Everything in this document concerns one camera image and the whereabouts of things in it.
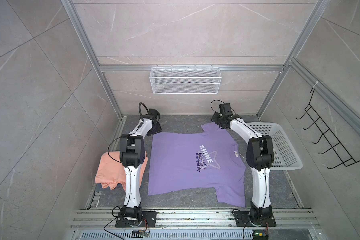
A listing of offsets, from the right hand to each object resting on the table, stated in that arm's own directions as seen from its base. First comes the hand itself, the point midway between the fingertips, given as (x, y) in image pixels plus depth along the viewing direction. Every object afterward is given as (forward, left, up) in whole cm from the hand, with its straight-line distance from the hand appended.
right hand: (214, 117), depth 104 cm
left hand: (-4, +42, -6) cm, 43 cm away
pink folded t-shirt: (-38, +63, -1) cm, 73 cm away
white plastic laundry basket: (-28, -42, -9) cm, 52 cm away
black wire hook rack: (-43, -45, +19) cm, 66 cm away
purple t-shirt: (-27, +5, -11) cm, 29 cm away
